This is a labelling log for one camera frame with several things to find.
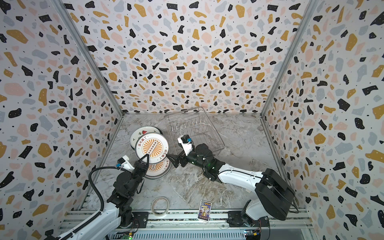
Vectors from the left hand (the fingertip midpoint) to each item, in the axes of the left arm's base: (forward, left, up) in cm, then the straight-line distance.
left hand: (149, 153), depth 78 cm
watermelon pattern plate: (+27, +15, -16) cm, 34 cm away
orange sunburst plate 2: (-2, -2, -17) cm, 17 cm away
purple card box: (-24, -28, -17) cm, 41 cm away
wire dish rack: (+33, -25, -16) cm, 44 cm away
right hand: (-1, -12, +6) cm, 14 cm away
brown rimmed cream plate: (+27, +2, -15) cm, 31 cm away
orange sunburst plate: (+6, -1, -2) cm, 7 cm away
